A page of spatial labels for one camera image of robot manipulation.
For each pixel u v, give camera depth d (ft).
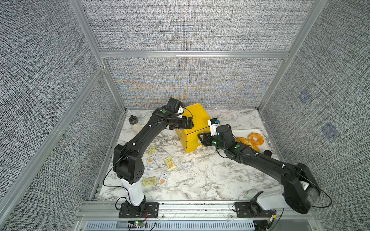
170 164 2.93
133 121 3.25
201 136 2.58
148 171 2.81
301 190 1.38
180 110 2.26
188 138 2.66
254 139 3.27
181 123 2.42
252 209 2.14
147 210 2.39
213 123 2.39
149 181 2.68
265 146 3.21
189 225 2.30
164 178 2.73
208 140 2.40
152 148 3.11
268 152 2.76
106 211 2.47
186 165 2.88
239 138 3.21
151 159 2.97
